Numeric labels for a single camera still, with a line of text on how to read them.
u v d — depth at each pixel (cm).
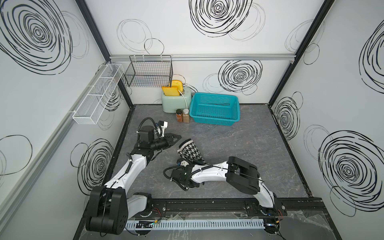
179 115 104
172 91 101
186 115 104
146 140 64
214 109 119
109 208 40
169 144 71
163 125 76
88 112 71
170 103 108
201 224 77
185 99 105
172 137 74
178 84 105
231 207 76
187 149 84
